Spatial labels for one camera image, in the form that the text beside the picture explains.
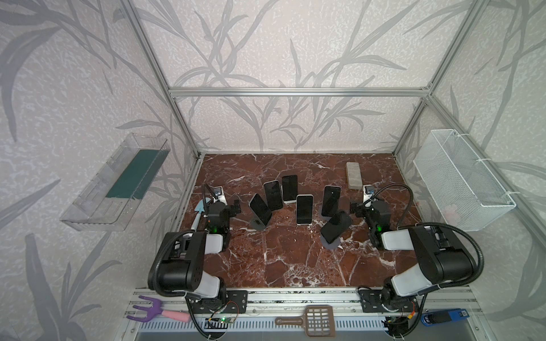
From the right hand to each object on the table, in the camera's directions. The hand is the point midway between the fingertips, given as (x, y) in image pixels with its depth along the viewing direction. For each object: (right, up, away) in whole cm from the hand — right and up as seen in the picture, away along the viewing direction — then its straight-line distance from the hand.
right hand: (363, 194), depth 94 cm
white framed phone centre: (-27, -6, -5) cm, 28 cm away
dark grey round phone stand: (-16, -19, -11) cm, 27 cm away
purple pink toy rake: (-79, -37, -22) cm, 90 cm away
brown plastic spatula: (-23, -40, -23) cm, 52 cm away
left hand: (-62, -1, -2) cm, 62 cm away
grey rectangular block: (+1, +8, +14) cm, 16 cm away
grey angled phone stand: (-47, -13, -2) cm, 49 cm away
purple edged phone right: (-14, -3, +2) cm, 15 cm away
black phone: (-44, -4, -12) cm, 46 cm away
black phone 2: (-33, +3, +2) cm, 33 cm away
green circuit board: (-54, -39, -23) cm, 71 cm away
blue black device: (+17, -38, -23) cm, 48 cm away
